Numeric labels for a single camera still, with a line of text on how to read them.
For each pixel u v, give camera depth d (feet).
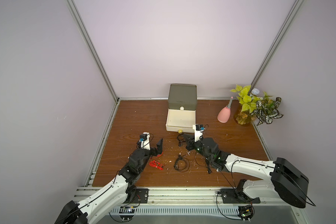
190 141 2.25
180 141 2.66
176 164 2.76
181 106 3.01
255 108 2.69
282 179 1.34
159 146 2.35
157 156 2.38
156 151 2.36
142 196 2.39
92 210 1.45
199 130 2.24
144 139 2.20
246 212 2.29
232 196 2.37
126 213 2.35
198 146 2.23
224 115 3.30
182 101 2.97
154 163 2.77
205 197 2.42
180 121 3.20
